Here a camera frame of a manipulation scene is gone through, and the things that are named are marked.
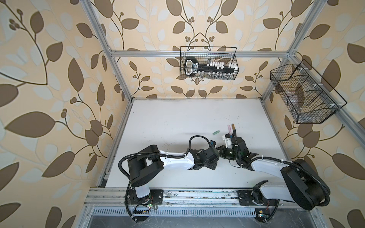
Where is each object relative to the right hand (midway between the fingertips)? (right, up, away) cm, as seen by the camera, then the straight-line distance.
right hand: (213, 151), depth 87 cm
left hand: (+2, -4, -5) cm, 7 cm away
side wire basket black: (+48, +31, -14) cm, 59 cm away
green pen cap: (+4, +10, +13) cm, 17 cm away
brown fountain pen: (+18, +14, +16) cm, 28 cm away
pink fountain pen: (+15, +12, +15) cm, 25 cm away
